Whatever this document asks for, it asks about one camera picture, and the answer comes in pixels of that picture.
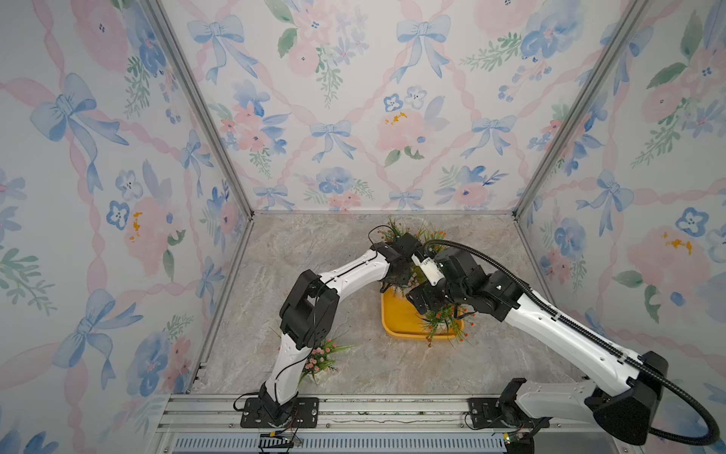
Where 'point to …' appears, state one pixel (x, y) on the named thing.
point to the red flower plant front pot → (447, 318)
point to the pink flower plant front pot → (319, 362)
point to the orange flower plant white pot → (423, 236)
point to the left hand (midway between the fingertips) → (400, 274)
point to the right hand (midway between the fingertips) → (411, 274)
